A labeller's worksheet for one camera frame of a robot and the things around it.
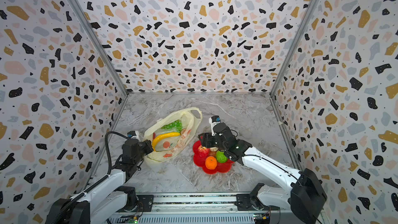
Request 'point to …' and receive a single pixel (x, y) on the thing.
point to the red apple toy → (203, 151)
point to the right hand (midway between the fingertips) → (203, 135)
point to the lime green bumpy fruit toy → (221, 157)
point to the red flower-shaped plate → (200, 161)
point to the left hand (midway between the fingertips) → (153, 140)
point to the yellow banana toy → (162, 135)
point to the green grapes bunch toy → (176, 125)
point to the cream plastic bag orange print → (186, 121)
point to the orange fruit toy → (211, 162)
